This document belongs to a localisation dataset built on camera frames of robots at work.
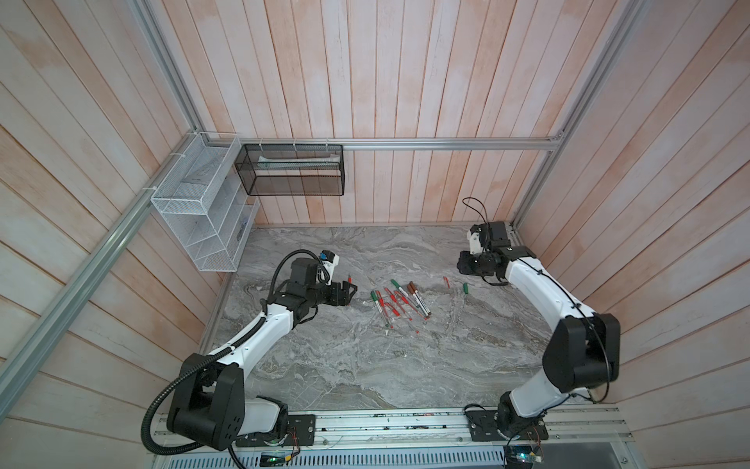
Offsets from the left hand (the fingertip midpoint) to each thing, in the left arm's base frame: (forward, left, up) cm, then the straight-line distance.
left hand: (345, 291), depth 85 cm
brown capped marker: (+6, -24, -13) cm, 28 cm away
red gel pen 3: (+5, -16, -13) cm, 22 cm away
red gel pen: (+13, 0, -14) cm, 19 cm away
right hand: (+10, -36, +1) cm, 38 cm away
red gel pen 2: (+1, -15, -13) cm, 20 cm away
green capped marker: (+8, -19, -13) cm, 25 cm away
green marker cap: (+9, -42, -13) cm, 45 cm away
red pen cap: (+13, -35, -13) cm, 40 cm away
